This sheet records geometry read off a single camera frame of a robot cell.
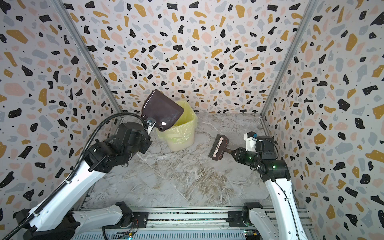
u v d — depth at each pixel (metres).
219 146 0.83
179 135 0.80
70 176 0.39
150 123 0.56
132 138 0.46
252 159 0.58
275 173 0.46
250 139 0.64
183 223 0.73
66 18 0.72
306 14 0.73
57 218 0.38
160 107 0.68
